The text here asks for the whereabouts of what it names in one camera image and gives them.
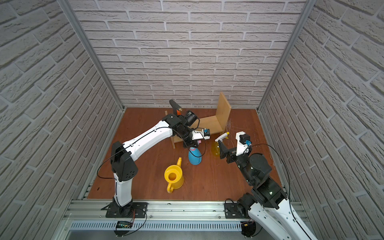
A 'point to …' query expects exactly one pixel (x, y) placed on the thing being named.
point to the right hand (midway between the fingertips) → (225, 139)
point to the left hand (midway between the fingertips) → (196, 139)
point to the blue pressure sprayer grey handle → (175, 107)
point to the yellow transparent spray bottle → (216, 147)
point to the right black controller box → (248, 228)
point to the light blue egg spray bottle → (194, 156)
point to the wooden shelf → (204, 128)
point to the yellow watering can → (174, 175)
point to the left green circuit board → (124, 224)
